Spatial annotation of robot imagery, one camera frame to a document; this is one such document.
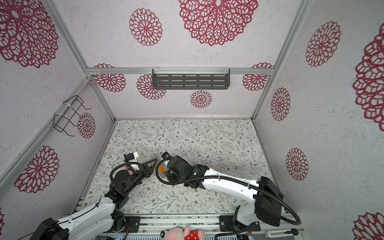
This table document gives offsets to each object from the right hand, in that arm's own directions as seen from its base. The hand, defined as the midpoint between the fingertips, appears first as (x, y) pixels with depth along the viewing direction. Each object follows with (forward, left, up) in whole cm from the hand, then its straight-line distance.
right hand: (168, 169), depth 75 cm
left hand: (+4, +7, -1) cm, 8 cm away
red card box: (-3, +18, +6) cm, 19 cm away
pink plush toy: (-26, -6, -10) cm, 28 cm away
